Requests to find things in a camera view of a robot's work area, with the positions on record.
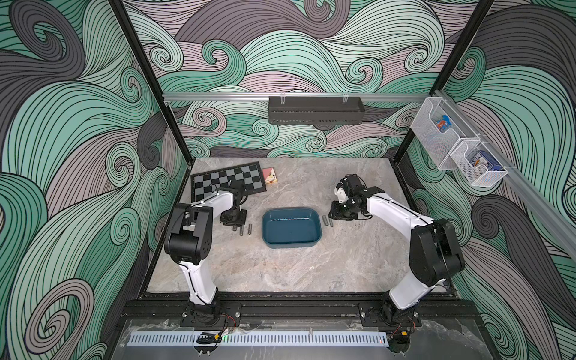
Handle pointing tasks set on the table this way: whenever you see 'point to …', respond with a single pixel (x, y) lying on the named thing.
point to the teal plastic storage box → (291, 227)
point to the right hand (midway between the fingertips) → (335, 215)
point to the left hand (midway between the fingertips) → (235, 221)
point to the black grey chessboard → (206, 184)
